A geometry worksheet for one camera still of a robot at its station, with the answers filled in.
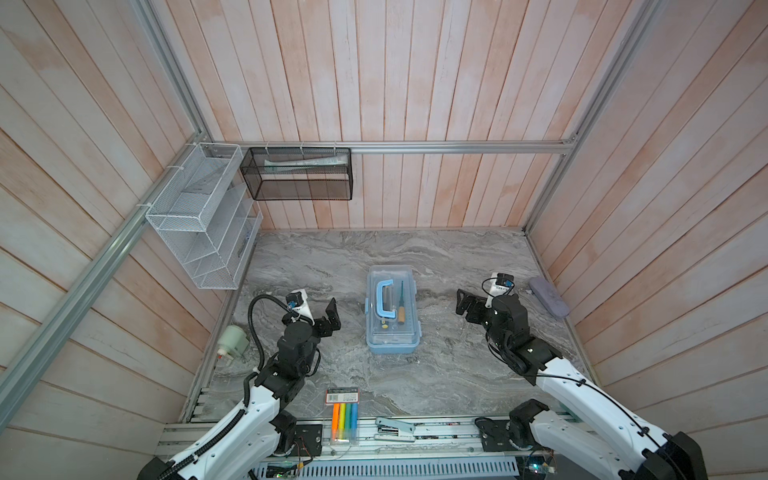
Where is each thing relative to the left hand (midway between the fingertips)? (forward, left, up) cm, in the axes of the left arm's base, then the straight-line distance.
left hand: (321, 306), depth 81 cm
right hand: (+3, -42, +1) cm, 42 cm away
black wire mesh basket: (+48, +12, +9) cm, 51 cm away
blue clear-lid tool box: (-5, -18, -6) cm, 20 cm away
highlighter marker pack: (-24, -7, -14) cm, 29 cm away
